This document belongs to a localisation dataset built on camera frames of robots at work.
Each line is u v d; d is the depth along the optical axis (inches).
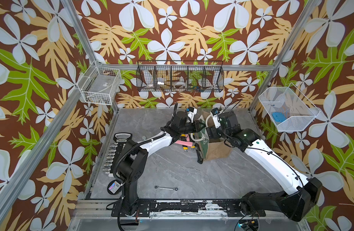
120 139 39.7
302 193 14.8
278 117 31.8
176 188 31.7
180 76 38.5
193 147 37.9
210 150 31.9
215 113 26.0
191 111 30.8
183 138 39.9
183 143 38.9
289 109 32.2
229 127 22.0
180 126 27.2
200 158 35.7
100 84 33.6
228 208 29.1
